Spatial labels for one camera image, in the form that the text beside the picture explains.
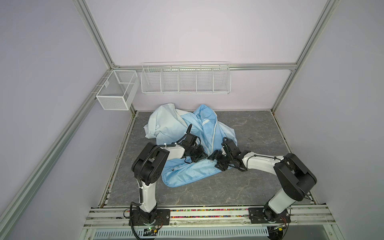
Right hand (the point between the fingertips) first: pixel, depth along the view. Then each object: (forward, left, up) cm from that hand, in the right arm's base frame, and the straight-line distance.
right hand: (210, 162), depth 89 cm
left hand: (+4, 0, -1) cm, 4 cm away
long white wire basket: (+47, +15, +26) cm, 56 cm away
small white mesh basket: (+39, +59, +24) cm, 75 cm away
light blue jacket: (+24, +27, +6) cm, 36 cm away
